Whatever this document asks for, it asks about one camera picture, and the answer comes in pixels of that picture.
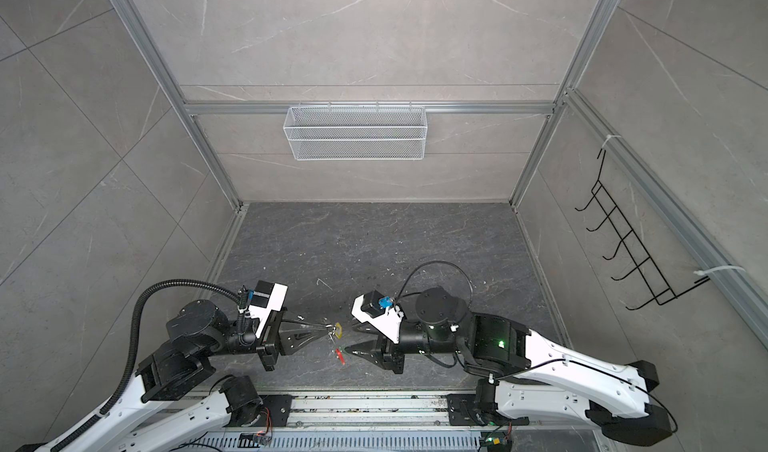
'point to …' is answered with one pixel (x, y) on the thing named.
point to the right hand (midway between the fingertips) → (353, 335)
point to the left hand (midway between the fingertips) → (325, 325)
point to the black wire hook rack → (632, 245)
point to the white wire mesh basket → (355, 133)
